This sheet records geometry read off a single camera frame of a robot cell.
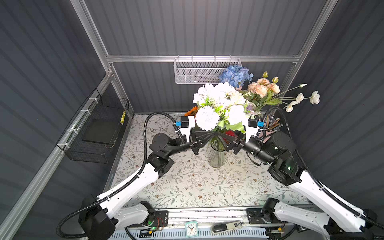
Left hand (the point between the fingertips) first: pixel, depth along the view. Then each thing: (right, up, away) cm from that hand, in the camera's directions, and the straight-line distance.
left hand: (215, 132), depth 54 cm
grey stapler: (+5, -44, +14) cm, 47 cm away
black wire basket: (-60, +1, +23) cm, 64 cm away
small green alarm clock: (-9, -46, +16) cm, 50 cm away
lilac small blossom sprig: (+22, +12, +27) cm, 36 cm away
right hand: (+3, +1, 0) cm, 3 cm away
